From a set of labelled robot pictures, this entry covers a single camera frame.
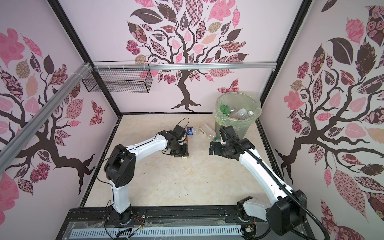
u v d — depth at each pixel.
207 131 1.04
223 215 0.74
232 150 0.54
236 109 1.00
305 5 0.69
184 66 0.94
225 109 0.97
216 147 0.70
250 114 0.90
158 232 0.70
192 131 1.03
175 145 0.70
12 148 0.50
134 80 0.80
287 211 0.38
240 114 0.97
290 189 0.41
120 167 0.49
